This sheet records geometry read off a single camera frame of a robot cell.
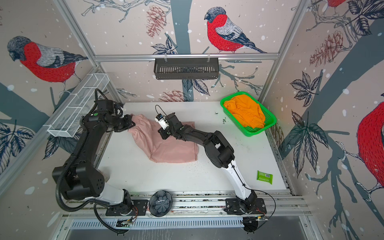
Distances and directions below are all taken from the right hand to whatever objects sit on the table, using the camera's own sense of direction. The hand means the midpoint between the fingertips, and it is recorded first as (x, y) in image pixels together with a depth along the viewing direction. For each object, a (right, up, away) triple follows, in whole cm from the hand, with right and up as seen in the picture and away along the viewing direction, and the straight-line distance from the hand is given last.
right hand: (158, 132), depth 95 cm
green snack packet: (+64, -24, -12) cm, 69 cm away
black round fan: (+7, -34, -20) cm, 40 cm away
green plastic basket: (+77, +7, +8) cm, 78 cm away
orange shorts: (+63, +15, +15) cm, 66 cm away
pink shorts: (+8, -10, -5) cm, 14 cm away
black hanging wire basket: (+17, +45, +12) cm, 49 cm away
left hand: (-11, +7, -14) cm, 19 cm away
